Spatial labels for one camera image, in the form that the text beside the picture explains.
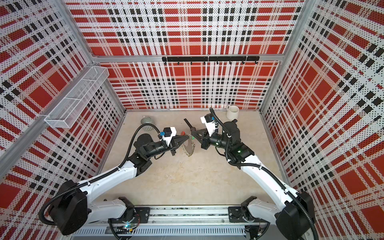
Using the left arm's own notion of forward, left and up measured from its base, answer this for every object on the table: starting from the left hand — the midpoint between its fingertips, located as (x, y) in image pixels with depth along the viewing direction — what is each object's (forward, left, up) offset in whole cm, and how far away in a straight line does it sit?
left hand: (189, 136), depth 71 cm
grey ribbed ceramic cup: (+32, +35, -25) cm, 54 cm away
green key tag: (-2, -2, +1) cm, 3 cm away
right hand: (0, -2, +2) cm, 3 cm away
